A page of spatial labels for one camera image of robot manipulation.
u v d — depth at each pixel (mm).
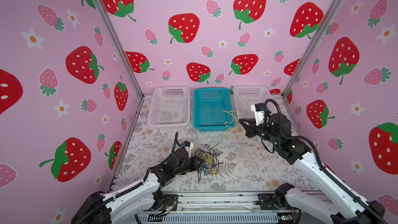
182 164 644
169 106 1136
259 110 604
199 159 785
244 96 1180
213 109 1129
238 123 722
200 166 777
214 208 731
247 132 639
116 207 439
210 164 839
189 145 760
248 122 659
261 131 637
